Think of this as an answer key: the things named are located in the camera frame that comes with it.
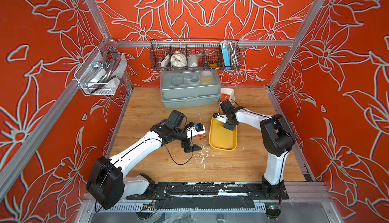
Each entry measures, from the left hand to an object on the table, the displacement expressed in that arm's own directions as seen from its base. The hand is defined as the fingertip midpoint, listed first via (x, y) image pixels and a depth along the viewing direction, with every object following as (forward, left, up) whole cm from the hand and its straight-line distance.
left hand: (199, 137), depth 77 cm
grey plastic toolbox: (+35, +6, 0) cm, 36 cm away
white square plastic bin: (+43, -21, -9) cm, 49 cm away
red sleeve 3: (+8, -3, -15) cm, 17 cm away
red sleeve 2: (+6, -1, -15) cm, 17 cm away
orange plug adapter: (+36, -17, -8) cm, 41 cm away
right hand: (+19, -19, -13) cm, 30 cm away
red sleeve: (+8, 0, -14) cm, 16 cm away
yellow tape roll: (+45, -3, +3) cm, 45 cm away
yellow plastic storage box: (+8, -14, -16) cm, 22 cm away
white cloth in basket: (+39, +15, +20) cm, 46 cm away
